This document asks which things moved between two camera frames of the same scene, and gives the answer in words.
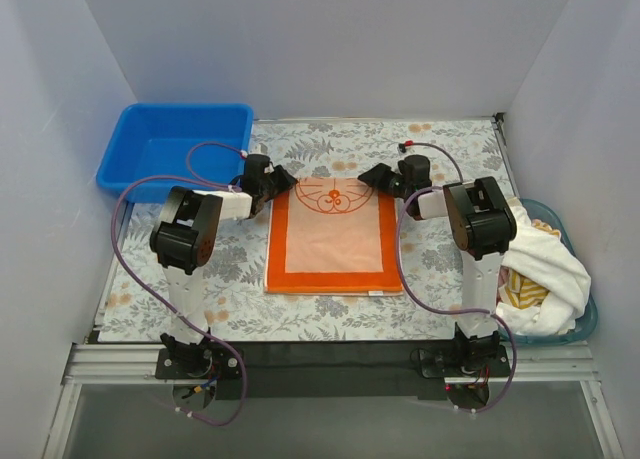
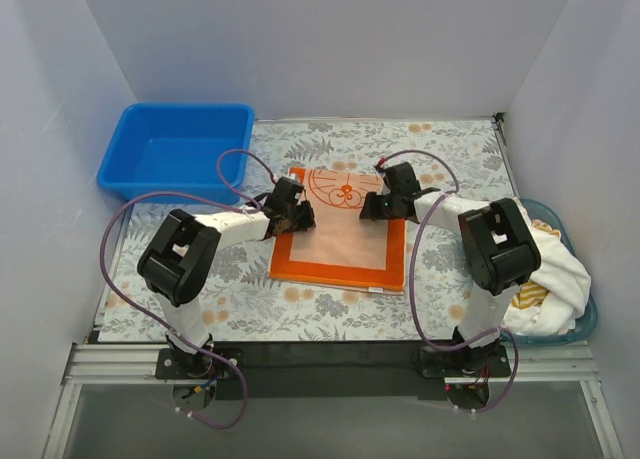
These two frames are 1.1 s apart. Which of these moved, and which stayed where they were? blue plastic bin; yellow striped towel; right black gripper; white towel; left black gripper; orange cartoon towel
Moved: left black gripper; right black gripper
Stayed: white towel; blue plastic bin; yellow striped towel; orange cartoon towel
